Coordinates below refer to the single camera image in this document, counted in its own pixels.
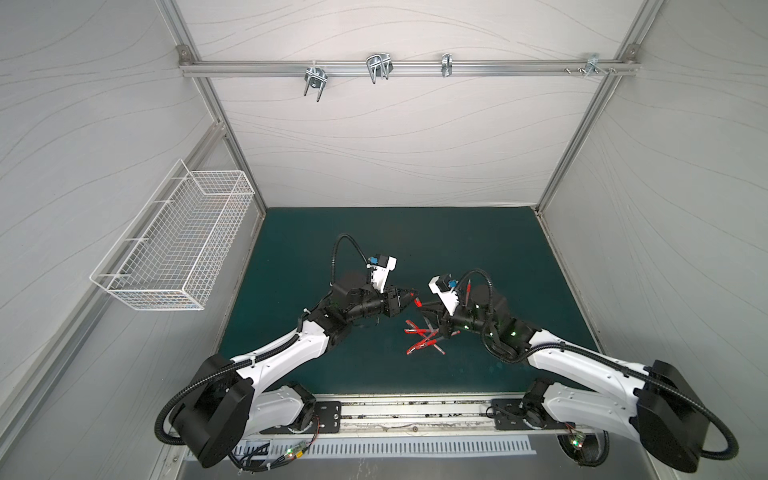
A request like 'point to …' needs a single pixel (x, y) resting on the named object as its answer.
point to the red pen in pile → (425, 336)
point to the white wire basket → (167, 258)
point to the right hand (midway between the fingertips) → (419, 305)
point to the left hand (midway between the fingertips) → (412, 296)
